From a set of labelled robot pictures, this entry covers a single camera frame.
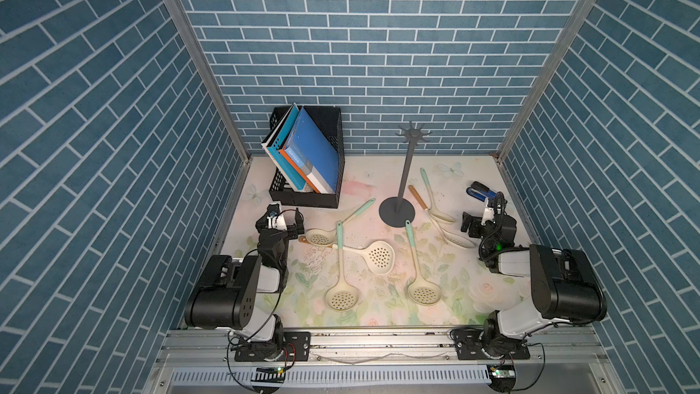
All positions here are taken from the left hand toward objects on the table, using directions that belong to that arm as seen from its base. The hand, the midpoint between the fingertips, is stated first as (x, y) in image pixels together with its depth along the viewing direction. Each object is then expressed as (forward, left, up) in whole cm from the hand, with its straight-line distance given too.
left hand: (289, 210), depth 89 cm
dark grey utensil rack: (+6, -37, -10) cm, 39 cm away
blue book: (+28, -6, 0) cm, 28 cm away
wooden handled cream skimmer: (-12, -30, -9) cm, 33 cm away
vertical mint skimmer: (-25, -18, -10) cm, 32 cm away
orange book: (+10, -3, +10) cm, 15 cm away
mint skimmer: (-23, -42, -10) cm, 49 cm away
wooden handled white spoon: (-4, -55, -10) cm, 56 cm away
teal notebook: (+12, +4, +17) cm, 21 cm away
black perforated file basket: (+30, -12, +14) cm, 36 cm away
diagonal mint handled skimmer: (-5, -11, -10) cm, 15 cm away
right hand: (+2, -66, -5) cm, 67 cm away
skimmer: (+6, -53, -10) cm, 54 cm away
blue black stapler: (+14, -71, -7) cm, 73 cm away
